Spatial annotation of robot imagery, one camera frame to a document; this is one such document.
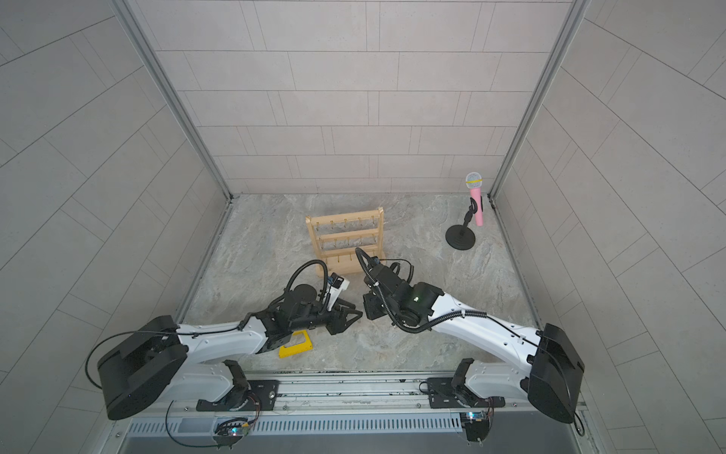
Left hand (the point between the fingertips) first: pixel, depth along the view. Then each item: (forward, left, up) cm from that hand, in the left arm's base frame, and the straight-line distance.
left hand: (362, 313), depth 78 cm
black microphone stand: (+31, -35, -5) cm, 47 cm away
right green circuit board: (-24, -29, -8) cm, 39 cm away
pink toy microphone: (+33, -33, +20) cm, 51 cm away
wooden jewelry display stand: (+20, +8, +10) cm, 23 cm away
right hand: (+2, -1, +3) cm, 4 cm away
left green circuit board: (-26, +30, -6) cm, 40 cm away
